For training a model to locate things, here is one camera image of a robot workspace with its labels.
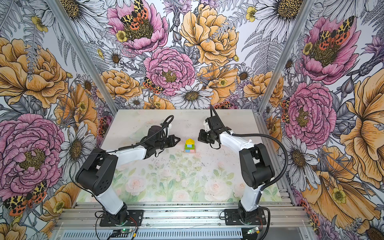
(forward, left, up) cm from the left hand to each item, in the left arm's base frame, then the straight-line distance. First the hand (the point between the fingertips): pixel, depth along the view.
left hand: (180, 142), depth 92 cm
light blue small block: (-1, -6, -1) cm, 6 cm away
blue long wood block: (-2, -4, -7) cm, 9 cm away
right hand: (0, -11, 0) cm, 11 cm away
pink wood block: (-2, -8, -7) cm, 11 cm away
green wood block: (-1, -8, -4) cm, 9 cm away
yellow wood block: (0, -6, +1) cm, 6 cm away
